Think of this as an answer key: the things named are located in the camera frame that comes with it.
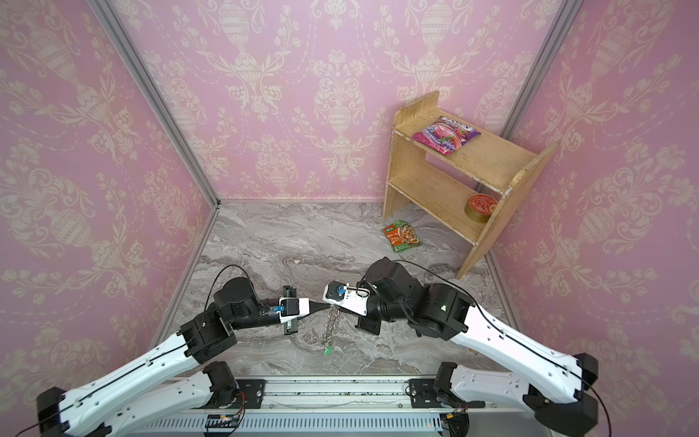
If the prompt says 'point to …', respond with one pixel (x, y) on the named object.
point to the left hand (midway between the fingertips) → (326, 306)
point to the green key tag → (328, 350)
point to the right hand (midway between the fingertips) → (344, 304)
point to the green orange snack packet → (401, 236)
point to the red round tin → (479, 208)
